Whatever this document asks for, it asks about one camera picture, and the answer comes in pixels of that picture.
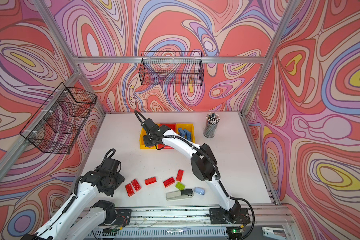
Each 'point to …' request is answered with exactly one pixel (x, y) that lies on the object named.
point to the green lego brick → (179, 186)
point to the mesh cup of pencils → (212, 119)
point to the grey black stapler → (180, 194)
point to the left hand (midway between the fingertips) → (122, 180)
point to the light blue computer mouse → (199, 190)
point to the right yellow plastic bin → (189, 127)
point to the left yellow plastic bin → (141, 140)
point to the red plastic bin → (172, 126)
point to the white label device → (274, 233)
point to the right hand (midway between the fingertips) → (150, 143)
